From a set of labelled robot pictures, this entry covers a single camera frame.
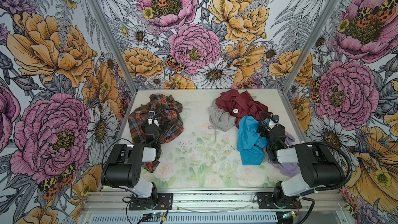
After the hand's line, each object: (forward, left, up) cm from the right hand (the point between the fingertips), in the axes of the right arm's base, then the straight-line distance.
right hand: (268, 125), depth 94 cm
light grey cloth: (+7, +28, -2) cm, 29 cm away
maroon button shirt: (+12, +17, +6) cm, 21 cm away
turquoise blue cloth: (-10, +12, -1) cm, 16 cm away
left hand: (+3, +66, +3) cm, 66 cm away
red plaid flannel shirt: (+6, +59, +1) cm, 59 cm away
